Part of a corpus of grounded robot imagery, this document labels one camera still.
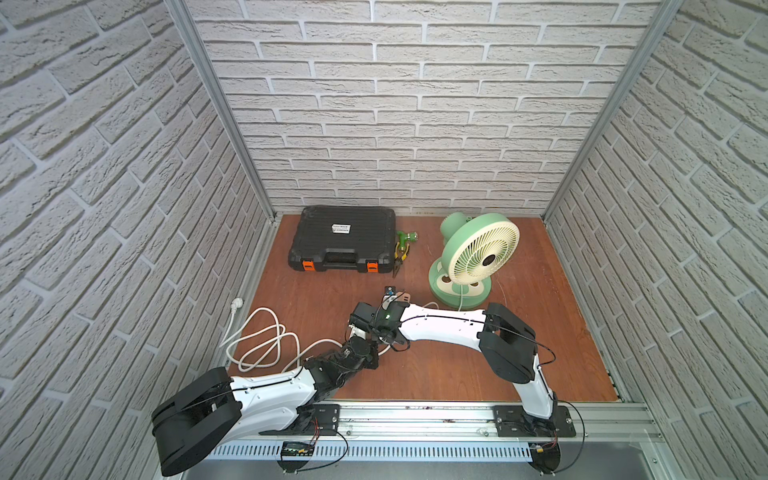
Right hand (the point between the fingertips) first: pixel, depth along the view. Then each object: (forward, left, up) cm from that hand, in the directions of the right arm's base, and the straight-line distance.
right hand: (389, 328), depth 88 cm
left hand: (-2, +4, +1) cm, 5 cm away
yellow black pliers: (+25, -5, -1) cm, 26 cm away
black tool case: (+32, +14, +5) cm, 35 cm away
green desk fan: (+9, -24, +24) cm, 35 cm away
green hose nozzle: (+35, -10, +1) cm, 37 cm away
